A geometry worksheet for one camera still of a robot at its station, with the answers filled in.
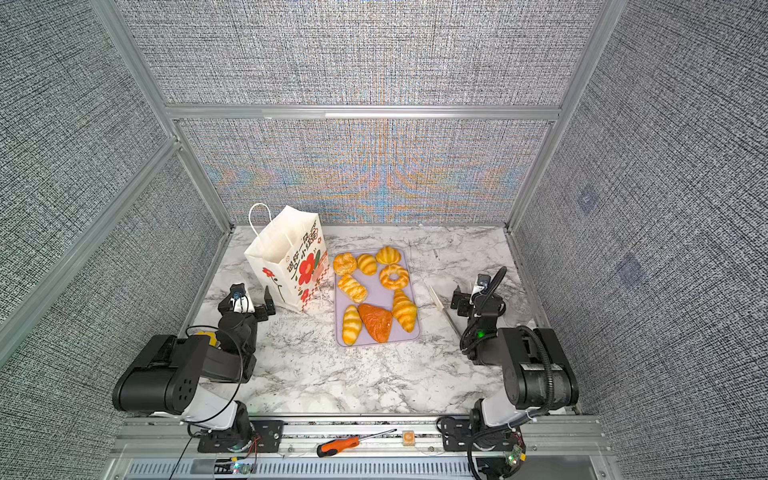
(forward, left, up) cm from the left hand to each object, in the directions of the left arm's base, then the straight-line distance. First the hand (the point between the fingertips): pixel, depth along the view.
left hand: (254, 286), depth 88 cm
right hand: (+1, -67, -2) cm, 67 cm away
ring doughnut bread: (+9, -42, -11) cm, 44 cm away
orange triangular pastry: (-9, -36, -8) cm, 38 cm away
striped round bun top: (+17, -41, -8) cm, 45 cm away
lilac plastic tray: (+1, -35, -11) cm, 37 cm away
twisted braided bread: (+3, -28, -8) cm, 30 cm away
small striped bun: (+13, -33, -8) cm, 36 cm away
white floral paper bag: (+2, -13, +12) cm, 18 cm away
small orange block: (-39, -42, -10) cm, 58 cm away
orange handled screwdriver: (-40, -24, -9) cm, 48 cm away
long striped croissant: (-5, -44, -8) cm, 45 cm away
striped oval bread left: (-9, -28, -9) cm, 31 cm away
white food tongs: (-4, -56, -8) cm, 56 cm away
